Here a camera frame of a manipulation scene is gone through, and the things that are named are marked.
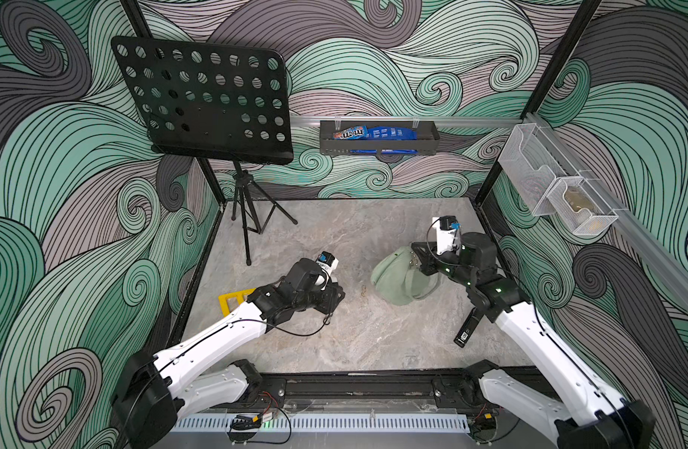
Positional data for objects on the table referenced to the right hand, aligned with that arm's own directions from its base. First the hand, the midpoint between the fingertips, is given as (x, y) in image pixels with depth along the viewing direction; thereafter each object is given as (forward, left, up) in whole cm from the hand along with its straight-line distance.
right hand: (417, 244), depth 75 cm
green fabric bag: (-5, +4, -10) cm, 12 cm away
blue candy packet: (+39, +6, +10) cm, 41 cm away
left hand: (-9, +22, -9) cm, 25 cm away
